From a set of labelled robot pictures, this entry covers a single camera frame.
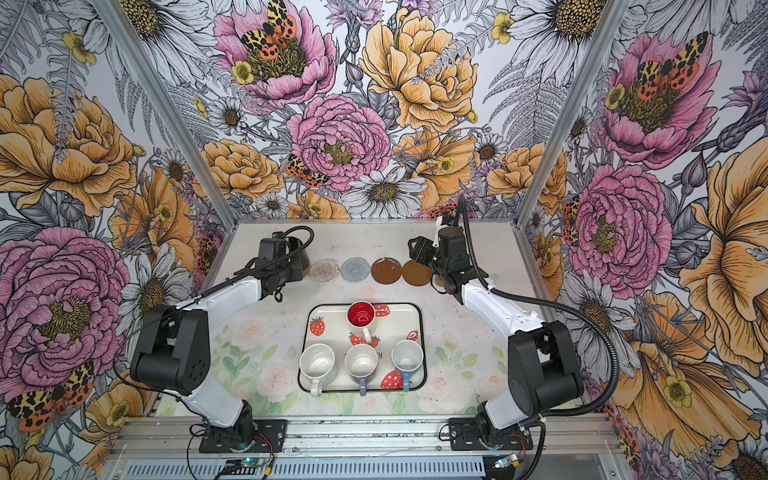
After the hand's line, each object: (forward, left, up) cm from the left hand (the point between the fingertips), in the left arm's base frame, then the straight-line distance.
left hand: (293, 273), depth 96 cm
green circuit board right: (-49, -58, -8) cm, 77 cm away
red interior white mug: (-12, -22, -5) cm, 25 cm away
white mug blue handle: (-25, -35, -5) cm, 44 cm away
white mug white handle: (-26, -10, -7) cm, 29 cm away
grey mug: (-7, -38, +19) cm, 43 cm away
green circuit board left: (-49, +5, -11) cm, 50 cm away
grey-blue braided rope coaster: (+8, -18, -9) cm, 22 cm away
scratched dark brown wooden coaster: (+7, -29, -9) cm, 31 cm away
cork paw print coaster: (+3, -48, -9) cm, 49 cm away
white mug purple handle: (-25, -22, -7) cm, 34 cm away
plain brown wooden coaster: (+5, -40, -7) cm, 41 cm away
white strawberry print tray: (-13, -11, -9) cm, 19 cm away
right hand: (-1, -38, +11) cm, 39 cm away
